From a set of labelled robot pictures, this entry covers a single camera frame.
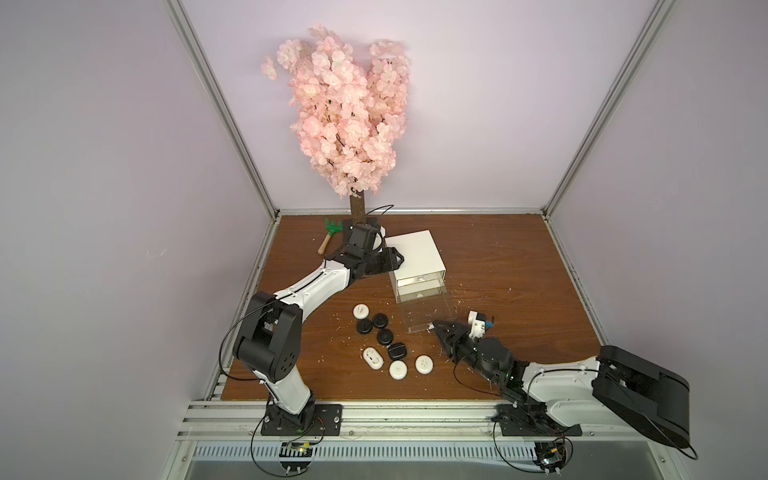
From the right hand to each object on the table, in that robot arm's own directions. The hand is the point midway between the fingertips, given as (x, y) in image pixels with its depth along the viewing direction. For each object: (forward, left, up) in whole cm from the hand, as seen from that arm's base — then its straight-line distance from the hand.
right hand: (432, 323), depth 77 cm
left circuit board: (-27, +34, -13) cm, 46 cm away
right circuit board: (-26, -29, -14) cm, 41 cm away
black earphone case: (+3, +20, -10) cm, 22 cm away
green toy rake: (+42, +37, -9) cm, 57 cm away
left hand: (+19, +8, +3) cm, 21 cm away
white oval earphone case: (-6, +16, -9) cm, 20 cm away
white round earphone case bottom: (-9, +9, -10) cm, 16 cm away
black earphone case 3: (+1, +13, -11) cm, 17 cm away
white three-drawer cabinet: (+15, +2, +2) cm, 15 cm away
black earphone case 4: (-4, +9, -10) cm, 14 cm away
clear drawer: (+10, +2, -10) cm, 14 cm away
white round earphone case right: (-7, +2, -11) cm, 13 cm away
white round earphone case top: (+8, +21, -10) cm, 25 cm away
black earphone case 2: (+5, +15, -11) cm, 19 cm away
